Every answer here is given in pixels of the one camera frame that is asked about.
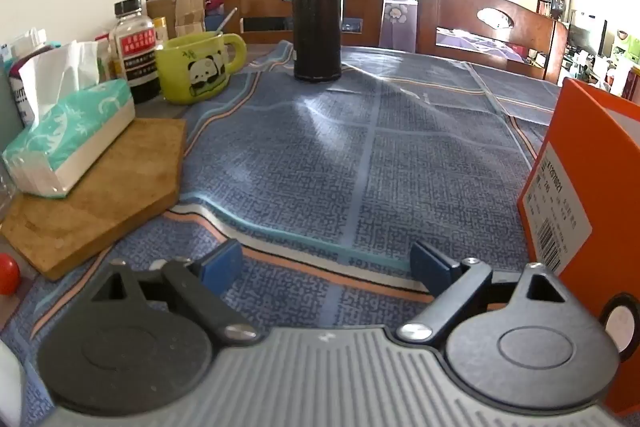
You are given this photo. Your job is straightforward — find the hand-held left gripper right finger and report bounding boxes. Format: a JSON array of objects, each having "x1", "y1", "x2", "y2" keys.
[{"x1": 396, "y1": 241, "x2": 573, "y2": 343}]

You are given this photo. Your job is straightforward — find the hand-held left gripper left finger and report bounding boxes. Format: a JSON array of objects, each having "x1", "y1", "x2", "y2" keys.
[{"x1": 90, "y1": 238, "x2": 261, "y2": 349}]

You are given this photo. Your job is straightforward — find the orange cardboard box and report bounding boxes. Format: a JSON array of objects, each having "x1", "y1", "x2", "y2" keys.
[{"x1": 517, "y1": 77, "x2": 640, "y2": 418}]

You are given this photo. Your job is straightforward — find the wooden cutting board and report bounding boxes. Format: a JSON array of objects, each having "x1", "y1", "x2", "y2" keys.
[{"x1": 0, "y1": 118, "x2": 188, "y2": 281}]

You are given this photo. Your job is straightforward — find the blue patterned tablecloth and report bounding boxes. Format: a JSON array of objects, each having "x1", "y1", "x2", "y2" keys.
[{"x1": 0, "y1": 39, "x2": 566, "y2": 427}]

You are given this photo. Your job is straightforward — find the green panda mug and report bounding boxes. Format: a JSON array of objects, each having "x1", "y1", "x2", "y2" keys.
[{"x1": 155, "y1": 32, "x2": 247, "y2": 105}]

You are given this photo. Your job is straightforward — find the teal tissue box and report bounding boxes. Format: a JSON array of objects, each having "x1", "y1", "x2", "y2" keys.
[{"x1": 1, "y1": 41, "x2": 137, "y2": 198}]

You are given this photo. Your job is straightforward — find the small red cherry tomato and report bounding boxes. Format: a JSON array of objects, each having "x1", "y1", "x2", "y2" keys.
[{"x1": 0, "y1": 254, "x2": 22, "y2": 296}]

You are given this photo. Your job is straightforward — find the glass bottle with red label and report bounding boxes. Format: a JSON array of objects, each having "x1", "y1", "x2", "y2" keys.
[{"x1": 109, "y1": 0, "x2": 162, "y2": 104}]

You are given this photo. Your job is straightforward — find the white cup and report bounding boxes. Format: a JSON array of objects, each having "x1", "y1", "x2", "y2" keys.
[{"x1": 0, "y1": 341, "x2": 26, "y2": 427}]

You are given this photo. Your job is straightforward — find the metal spoon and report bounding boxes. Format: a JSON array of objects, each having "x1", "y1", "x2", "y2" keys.
[{"x1": 216, "y1": 8, "x2": 238, "y2": 35}]

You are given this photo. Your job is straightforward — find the brown wooden chair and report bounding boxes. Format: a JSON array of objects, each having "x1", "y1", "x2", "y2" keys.
[
  {"x1": 223, "y1": 0, "x2": 386, "y2": 48},
  {"x1": 416, "y1": 0, "x2": 569, "y2": 82}
]

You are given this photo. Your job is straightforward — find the brown cardboard box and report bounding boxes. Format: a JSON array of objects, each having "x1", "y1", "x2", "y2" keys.
[{"x1": 146, "y1": 0, "x2": 206, "y2": 40}]

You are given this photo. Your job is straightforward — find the black monitor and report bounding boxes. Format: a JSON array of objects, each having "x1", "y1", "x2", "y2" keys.
[{"x1": 570, "y1": 19, "x2": 608, "y2": 58}]

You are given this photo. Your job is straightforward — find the green storage boxes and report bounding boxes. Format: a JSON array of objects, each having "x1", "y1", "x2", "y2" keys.
[{"x1": 612, "y1": 29, "x2": 640, "y2": 62}]

